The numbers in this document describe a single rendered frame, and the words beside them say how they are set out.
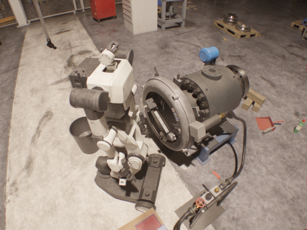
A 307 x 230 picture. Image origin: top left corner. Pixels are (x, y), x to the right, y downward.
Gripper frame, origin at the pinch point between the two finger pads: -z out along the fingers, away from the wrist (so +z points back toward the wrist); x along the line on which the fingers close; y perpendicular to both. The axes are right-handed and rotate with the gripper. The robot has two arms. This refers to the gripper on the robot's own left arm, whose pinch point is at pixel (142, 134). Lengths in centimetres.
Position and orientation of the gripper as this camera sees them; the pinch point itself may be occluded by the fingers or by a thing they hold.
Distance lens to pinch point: 166.3
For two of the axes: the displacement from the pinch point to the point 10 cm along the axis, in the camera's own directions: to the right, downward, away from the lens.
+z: -1.9, -7.2, -6.6
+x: 9.6, 0.1, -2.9
